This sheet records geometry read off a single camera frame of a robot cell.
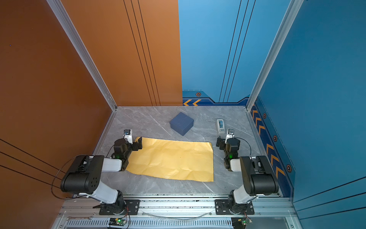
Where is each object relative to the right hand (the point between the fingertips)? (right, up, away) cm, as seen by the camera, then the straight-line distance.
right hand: (227, 137), depth 94 cm
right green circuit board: (-1, -39, -24) cm, 46 cm away
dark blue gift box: (-31, +9, +5) cm, 32 cm away
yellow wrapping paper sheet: (-36, -13, -4) cm, 38 cm away
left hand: (-62, +1, +1) cm, 62 cm away
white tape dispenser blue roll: (-3, +7, +8) cm, 11 cm away
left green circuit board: (-62, -40, -24) cm, 77 cm away
